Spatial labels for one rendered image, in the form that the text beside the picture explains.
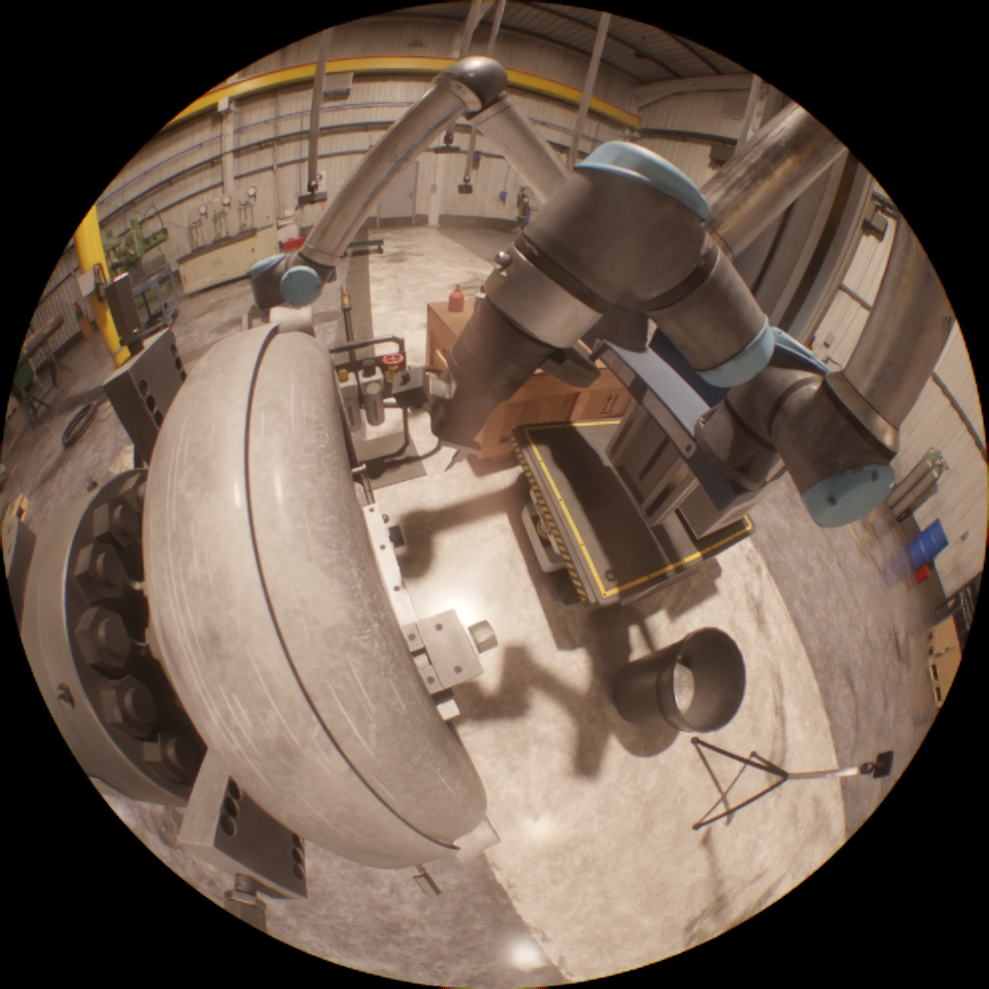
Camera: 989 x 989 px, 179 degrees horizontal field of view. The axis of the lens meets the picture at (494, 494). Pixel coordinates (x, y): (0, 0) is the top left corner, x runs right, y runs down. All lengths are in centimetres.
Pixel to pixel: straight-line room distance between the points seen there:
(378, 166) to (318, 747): 71
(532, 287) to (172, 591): 26
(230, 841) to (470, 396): 35
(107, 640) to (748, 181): 79
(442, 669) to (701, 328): 44
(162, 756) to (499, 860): 102
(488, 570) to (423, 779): 102
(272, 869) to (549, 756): 100
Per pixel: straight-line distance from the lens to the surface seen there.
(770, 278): 88
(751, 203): 42
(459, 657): 41
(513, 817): 118
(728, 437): 61
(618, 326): 86
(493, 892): 133
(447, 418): 30
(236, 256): 638
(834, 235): 82
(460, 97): 71
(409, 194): 1080
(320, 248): 68
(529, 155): 87
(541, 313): 23
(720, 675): 117
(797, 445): 50
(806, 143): 49
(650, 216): 23
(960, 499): 854
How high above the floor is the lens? 107
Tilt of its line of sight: 53 degrees down
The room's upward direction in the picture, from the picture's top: 14 degrees clockwise
